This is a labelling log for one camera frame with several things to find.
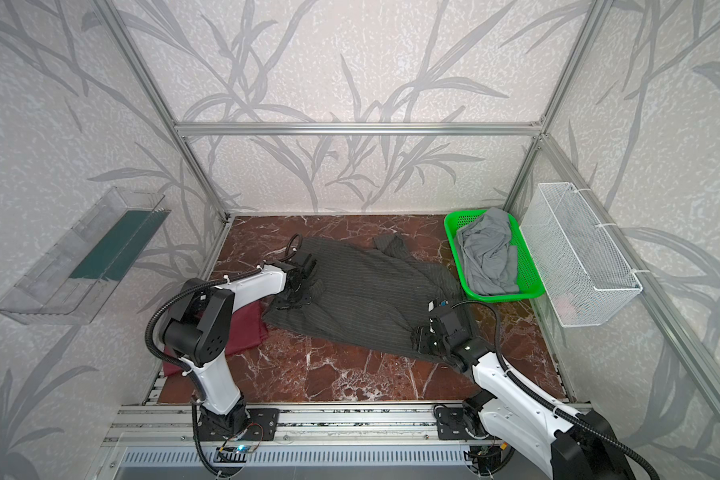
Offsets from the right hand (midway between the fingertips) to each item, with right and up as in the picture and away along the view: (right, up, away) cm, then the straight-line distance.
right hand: (418, 327), depth 86 cm
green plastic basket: (+38, +13, +10) cm, 41 cm away
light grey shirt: (+28, +19, +18) cm, 39 cm away
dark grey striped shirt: (-14, +6, +10) cm, 19 cm away
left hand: (-37, +8, +10) cm, 39 cm away
